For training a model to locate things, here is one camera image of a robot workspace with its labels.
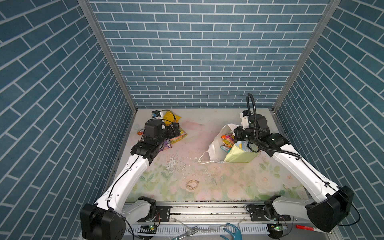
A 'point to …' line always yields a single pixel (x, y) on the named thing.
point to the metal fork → (190, 232)
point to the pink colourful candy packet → (182, 135)
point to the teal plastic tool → (237, 235)
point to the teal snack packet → (225, 148)
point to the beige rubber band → (192, 184)
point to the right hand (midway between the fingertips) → (232, 128)
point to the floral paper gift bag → (215, 154)
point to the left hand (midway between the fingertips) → (173, 124)
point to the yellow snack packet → (168, 115)
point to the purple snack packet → (167, 145)
